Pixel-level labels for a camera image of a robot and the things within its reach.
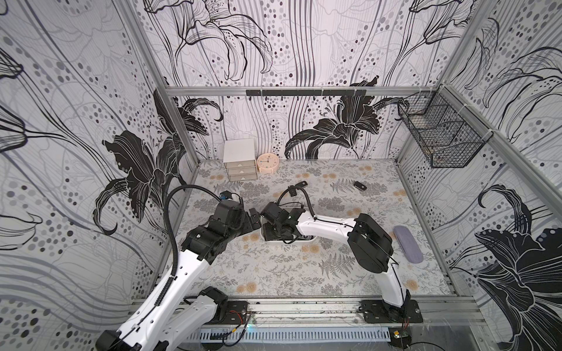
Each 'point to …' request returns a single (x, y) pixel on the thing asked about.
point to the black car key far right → (357, 184)
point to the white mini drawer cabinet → (239, 159)
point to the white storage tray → (275, 241)
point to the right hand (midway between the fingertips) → (270, 232)
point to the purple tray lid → (408, 246)
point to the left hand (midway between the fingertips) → (252, 224)
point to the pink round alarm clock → (268, 163)
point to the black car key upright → (292, 190)
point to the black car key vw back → (301, 184)
